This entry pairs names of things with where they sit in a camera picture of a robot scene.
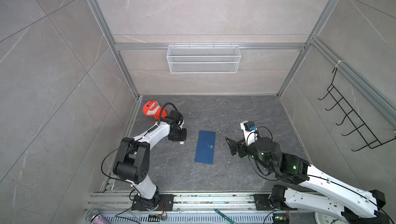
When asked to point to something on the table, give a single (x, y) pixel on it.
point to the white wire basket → (203, 59)
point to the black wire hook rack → (343, 106)
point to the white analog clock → (323, 218)
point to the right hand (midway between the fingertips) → (234, 133)
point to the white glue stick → (181, 142)
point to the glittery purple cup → (92, 214)
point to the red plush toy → (152, 108)
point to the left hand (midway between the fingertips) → (183, 134)
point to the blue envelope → (205, 147)
